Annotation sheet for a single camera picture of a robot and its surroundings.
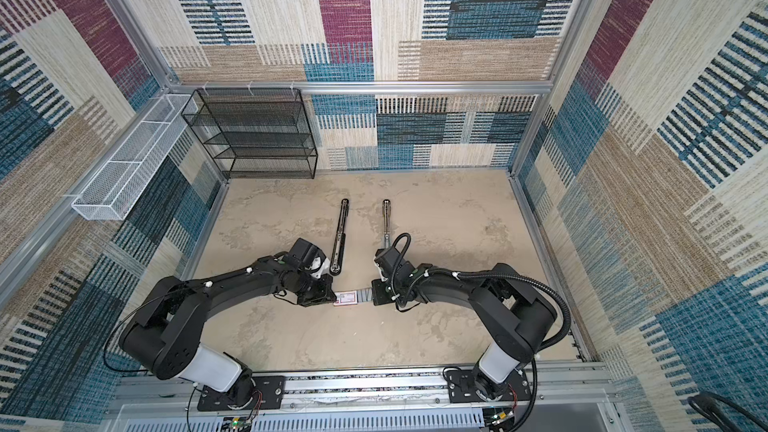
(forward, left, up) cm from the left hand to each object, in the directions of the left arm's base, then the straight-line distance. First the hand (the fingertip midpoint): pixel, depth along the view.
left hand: (337, 294), depth 87 cm
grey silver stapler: (+29, -14, 0) cm, 33 cm away
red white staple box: (-1, -2, -2) cm, 3 cm away
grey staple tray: (+1, -7, -2) cm, 8 cm away
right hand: (0, -12, -2) cm, 12 cm away
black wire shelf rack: (+55, +33, +15) cm, 66 cm away
